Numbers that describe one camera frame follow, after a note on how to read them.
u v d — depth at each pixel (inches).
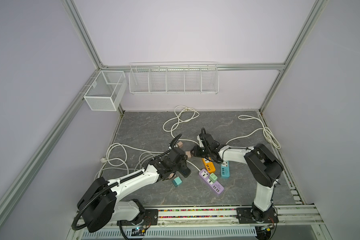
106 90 40.0
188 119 45.3
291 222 28.7
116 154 38.2
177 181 32.7
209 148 29.7
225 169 34.2
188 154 36.9
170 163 24.8
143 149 38.9
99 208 16.0
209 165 35.0
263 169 19.5
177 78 38.6
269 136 41.4
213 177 31.3
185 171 34.1
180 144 38.5
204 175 33.4
